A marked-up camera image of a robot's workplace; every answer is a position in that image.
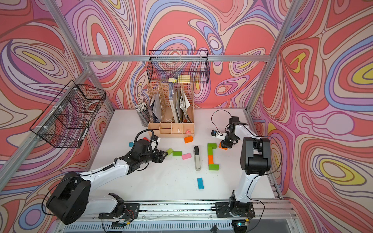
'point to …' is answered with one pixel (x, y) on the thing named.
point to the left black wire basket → (67, 121)
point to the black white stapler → (197, 163)
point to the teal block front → (200, 183)
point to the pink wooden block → (186, 156)
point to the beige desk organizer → (171, 108)
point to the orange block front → (211, 159)
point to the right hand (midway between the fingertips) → (227, 144)
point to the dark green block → (213, 167)
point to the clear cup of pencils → (142, 109)
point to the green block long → (211, 145)
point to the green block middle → (177, 153)
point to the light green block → (169, 151)
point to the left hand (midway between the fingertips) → (164, 152)
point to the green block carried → (210, 151)
